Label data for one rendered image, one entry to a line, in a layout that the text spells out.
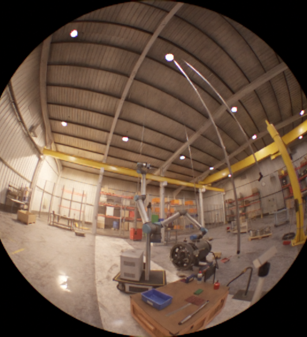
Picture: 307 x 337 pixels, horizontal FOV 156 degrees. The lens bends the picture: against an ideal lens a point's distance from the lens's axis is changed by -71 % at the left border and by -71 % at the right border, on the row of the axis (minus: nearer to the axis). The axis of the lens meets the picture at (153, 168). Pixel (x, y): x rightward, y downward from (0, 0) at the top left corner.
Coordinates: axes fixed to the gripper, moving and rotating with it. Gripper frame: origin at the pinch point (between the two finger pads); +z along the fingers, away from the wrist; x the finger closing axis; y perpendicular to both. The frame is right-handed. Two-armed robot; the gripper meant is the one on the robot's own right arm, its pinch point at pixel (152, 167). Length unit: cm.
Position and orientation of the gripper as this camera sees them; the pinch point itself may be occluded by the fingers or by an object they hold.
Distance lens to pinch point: 237.4
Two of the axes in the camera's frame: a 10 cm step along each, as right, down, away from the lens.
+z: 9.7, 1.7, 2.0
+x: 0.8, 5.3, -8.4
